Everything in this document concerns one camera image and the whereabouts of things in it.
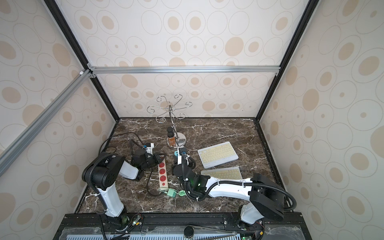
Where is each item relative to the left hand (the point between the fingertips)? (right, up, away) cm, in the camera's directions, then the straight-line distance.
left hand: (170, 154), depth 94 cm
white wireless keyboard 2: (+37, -11, -4) cm, 39 cm away
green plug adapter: (+3, -19, -13) cm, 23 cm away
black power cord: (-26, +12, +15) cm, 32 cm away
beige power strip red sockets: (-3, -11, -6) cm, 13 cm away
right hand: (+9, +3, -16) cm, 18 cm away
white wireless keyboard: (+31, -1, +6) cm, 31 cm away
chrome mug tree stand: (+5, +10, +10) cm, 15 cm away
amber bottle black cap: (+1, +10, +2) cm, 10 cm away
